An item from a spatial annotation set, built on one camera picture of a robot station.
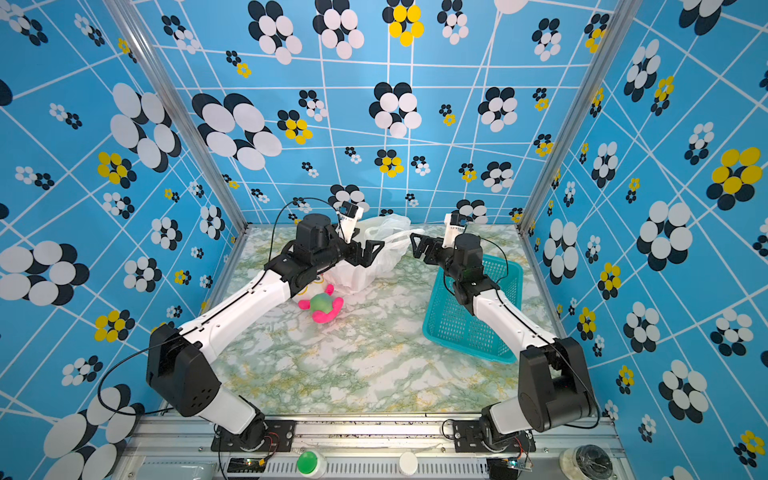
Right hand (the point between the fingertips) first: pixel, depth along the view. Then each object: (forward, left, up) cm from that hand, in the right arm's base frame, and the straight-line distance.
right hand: (425, 237), depth 83 cm
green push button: (-51, +28, -18) cm, 61 cm away
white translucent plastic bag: (+11, +11, -8) cm, 17 cm away
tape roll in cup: (-50, -31, -15) cm, 61 cm away
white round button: (-51, +6, -18) cm, 54 cm away
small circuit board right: (-50, -20, -23) cm, 59 cm away
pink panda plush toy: (-11, +31, -19) cm, 38 cm away
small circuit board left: (-51, +45, -27) cm, 73 cm away
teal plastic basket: (-13, -8, -25) cm, 29 cm away
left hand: (-4, +14, +5) cm, 16 cm away
